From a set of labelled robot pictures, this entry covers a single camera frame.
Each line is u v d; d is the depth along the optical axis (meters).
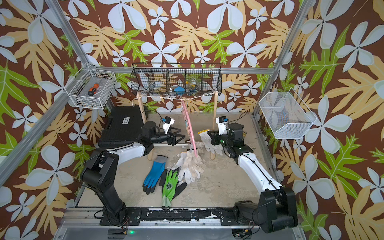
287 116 0.82
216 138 0.72
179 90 0.95
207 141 0.87
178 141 0.80
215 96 0.67
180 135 0.79
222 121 0.71
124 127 1.03
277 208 0.40
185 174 0.88
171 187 0.83
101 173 0.48
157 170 0.87
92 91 0.80
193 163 0.88
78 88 0.80
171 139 0.77
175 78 0.96
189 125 0.73
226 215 0.74
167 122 0.77
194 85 0.96
